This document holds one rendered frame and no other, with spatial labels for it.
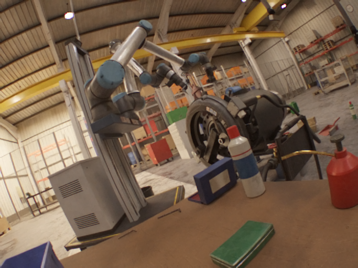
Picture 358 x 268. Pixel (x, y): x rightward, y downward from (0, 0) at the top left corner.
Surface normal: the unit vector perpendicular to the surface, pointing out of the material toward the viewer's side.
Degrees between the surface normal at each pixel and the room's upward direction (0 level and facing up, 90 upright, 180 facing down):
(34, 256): 90
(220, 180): 103
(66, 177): 90
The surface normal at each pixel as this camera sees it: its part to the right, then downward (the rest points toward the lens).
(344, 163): -0.73, -0.44
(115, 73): 0.62, -0.21
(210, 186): 0.49, 0.02
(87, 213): -0.05, 0.01
